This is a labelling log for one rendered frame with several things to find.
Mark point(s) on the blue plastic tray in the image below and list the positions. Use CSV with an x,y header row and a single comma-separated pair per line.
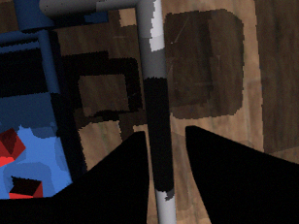
x,y
34,99

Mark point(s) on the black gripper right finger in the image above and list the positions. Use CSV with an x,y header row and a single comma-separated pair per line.
x,y
241,185

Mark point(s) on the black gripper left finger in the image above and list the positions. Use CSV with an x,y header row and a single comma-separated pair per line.
x,y
114,191

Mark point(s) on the small red block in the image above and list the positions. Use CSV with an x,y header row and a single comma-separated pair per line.
x,y
10,146
27,188

